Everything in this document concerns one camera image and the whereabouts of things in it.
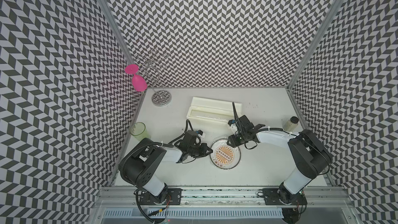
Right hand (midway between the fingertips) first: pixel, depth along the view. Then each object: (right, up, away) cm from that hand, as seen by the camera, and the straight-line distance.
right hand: (230, 144), depth 90 cm
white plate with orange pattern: (-4, -5, -4) cm, 8 cm away
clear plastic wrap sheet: (-2, +4, -2) cm, 5 cm away
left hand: (-11, -4, -3) cm, 12 cm away
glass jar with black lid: (+35, +12, -1) cm, 37 cm away
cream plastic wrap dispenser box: (-10, +17, +18) cm, 27 cm away
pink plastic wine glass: (-56, +37, +4) cm, 67 cm away
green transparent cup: (-57, +8, +6) cm, 58 cm away
